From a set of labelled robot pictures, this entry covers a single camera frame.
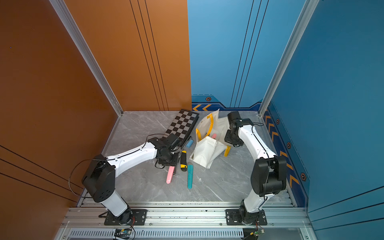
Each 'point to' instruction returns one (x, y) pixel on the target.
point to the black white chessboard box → (182, 125)
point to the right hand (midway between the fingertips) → (231, 141)
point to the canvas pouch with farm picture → (211, 143)
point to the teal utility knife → (190, 175)
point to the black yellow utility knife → (183, 161)
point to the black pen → (190, 137)
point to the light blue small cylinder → (189, 143)
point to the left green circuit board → (123, 233)
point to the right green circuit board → (257, 232)
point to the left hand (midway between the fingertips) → (176, 161)
